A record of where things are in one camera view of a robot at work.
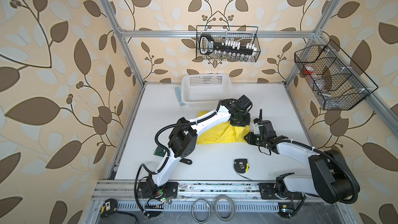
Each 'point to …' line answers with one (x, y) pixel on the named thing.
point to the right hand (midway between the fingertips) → (246, 139)
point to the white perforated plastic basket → (205, 89)
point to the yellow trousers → (227, 133)
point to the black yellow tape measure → (241, 166)
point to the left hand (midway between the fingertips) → (250, 123)
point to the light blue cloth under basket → (178, 93)
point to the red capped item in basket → (308, 70)
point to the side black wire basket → (336, 82)
